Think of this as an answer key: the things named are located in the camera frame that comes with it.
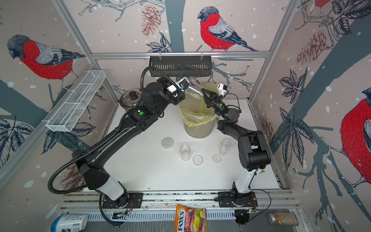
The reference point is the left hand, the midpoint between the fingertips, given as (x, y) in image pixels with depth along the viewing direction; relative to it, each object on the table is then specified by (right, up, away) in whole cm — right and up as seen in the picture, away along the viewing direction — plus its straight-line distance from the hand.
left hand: (177, 76), depth 65 cm
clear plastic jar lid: (+23, -46, +25) cm, 57 cm away
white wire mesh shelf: (-57, -16, +8) cm, 60 cm away
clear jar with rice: (+28, -41, +26) cm, 56 cm away
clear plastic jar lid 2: (+11, -47, +23) cm, 53 cm away
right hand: (+12, -6, +6) cm, 15 cm away
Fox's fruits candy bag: (+6, -67, +1) cm, 67 cm away
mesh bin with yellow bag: (+11, -22, +11) cm, 27 cm away
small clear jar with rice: (+3, -39, +20) cm, 44 cm away
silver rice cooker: (-36, -7, +33) cm, 49 cm away
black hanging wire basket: (0, +18, +41) cm, 44 cm away
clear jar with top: (+9, -6, +13) cm, 17 cm away
